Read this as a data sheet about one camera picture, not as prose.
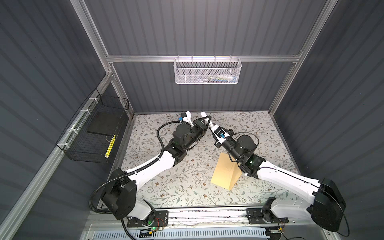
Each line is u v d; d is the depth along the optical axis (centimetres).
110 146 69
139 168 47
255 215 74
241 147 54
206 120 70
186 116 70
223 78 91
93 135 73
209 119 70
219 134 56
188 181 87
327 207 41
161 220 72
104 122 74
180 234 77
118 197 42
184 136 56
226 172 89
